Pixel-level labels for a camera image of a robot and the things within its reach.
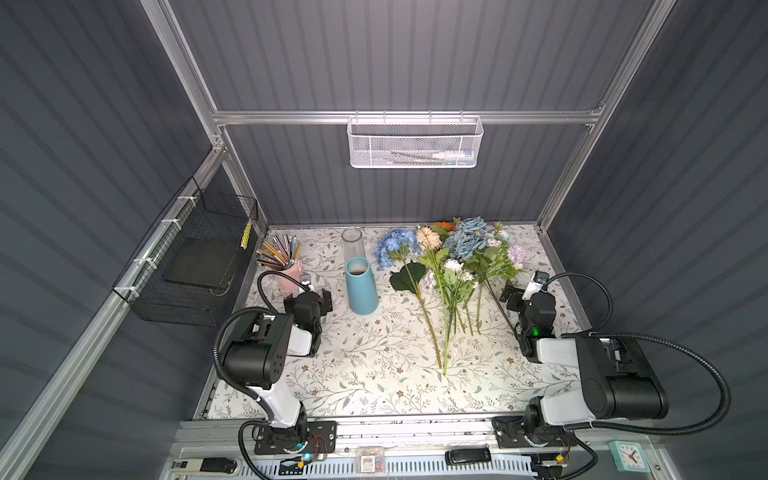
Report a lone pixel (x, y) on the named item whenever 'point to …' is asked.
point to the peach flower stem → (429, 240)
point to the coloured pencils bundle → (280, 254)
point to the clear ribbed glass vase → (352, 243)
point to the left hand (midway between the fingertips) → (306, 293)
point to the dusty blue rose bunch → (471, 235)
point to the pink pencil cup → (295, 270)
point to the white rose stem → (456, 287)
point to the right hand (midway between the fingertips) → (529, 285)
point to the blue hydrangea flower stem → (401, 245)
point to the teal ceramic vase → (362, 292)
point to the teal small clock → (629, 457)
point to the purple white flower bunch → (499, 260)
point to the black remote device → (467, 455)
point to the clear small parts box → (370, 459)
